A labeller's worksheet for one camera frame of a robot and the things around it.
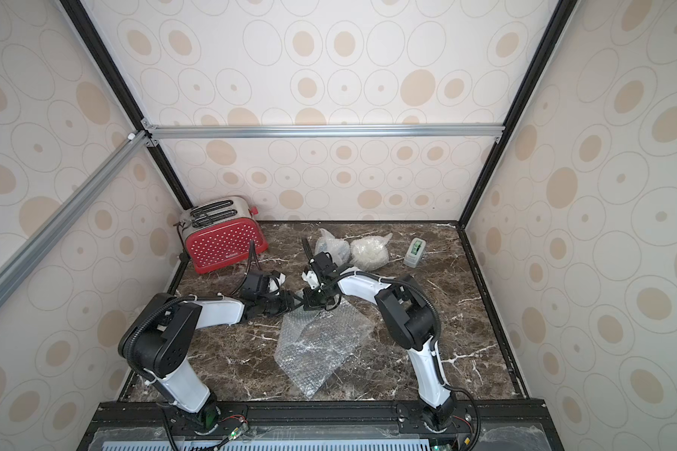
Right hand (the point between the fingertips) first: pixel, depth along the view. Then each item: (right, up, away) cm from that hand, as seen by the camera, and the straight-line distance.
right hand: (315, 303), depth 94 cm
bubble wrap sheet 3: (+8, +18, +8) cm, 21 cm away
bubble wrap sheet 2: (+19, +17, +9) cm, 27 cm away
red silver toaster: (-32, +24, 0) cm, 40 cm away
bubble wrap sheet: (0, -11, -7) cm, 13 cm away
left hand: (-2, +1, -2) cm, 3 cm away
